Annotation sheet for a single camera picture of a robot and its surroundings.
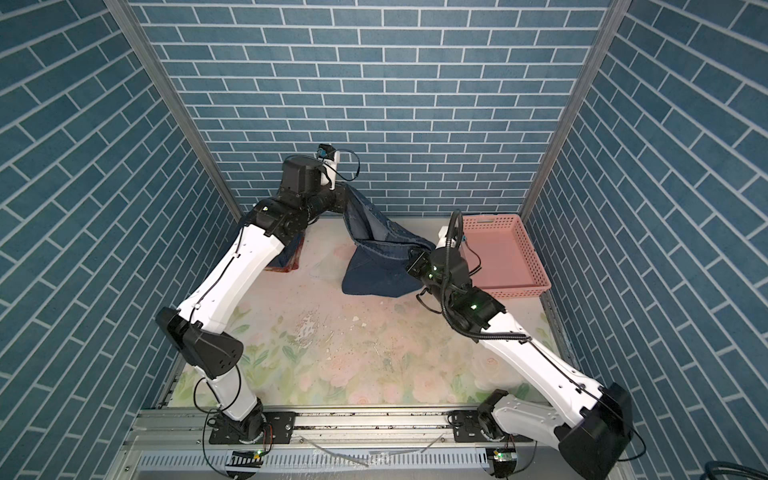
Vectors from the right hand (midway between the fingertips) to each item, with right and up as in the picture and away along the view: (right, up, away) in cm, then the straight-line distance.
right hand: (404, 244), depth 72 cm
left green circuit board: (-39, -52, 0) cm, 65 cm away
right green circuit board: (+25, -52, +1) cm, 58 cm away
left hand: (-15, +15, +2) cm, 21 cm away
